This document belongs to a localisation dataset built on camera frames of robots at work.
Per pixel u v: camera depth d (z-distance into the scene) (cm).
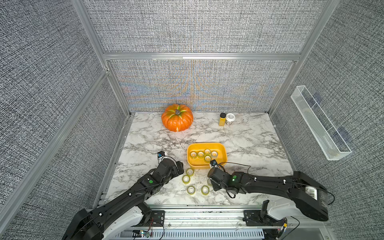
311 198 43
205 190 83
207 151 98
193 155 95
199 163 91
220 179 64
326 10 71
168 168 62
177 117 100
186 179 86
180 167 75
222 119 107
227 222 73
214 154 96
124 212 50
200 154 95
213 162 76
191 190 82
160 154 74
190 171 89
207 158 93
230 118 108
